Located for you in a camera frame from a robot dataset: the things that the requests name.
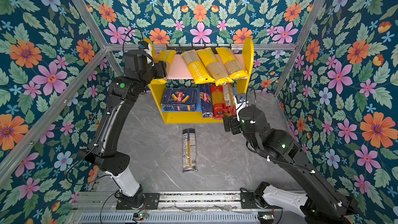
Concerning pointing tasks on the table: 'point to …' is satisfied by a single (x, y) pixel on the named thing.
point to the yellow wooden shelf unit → (198, 88)
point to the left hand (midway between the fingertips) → (160, 57)
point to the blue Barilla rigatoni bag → (179, 99)
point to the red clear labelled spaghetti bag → (229, 105)
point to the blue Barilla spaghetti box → (205, 93)
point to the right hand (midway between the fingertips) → (235, 111)
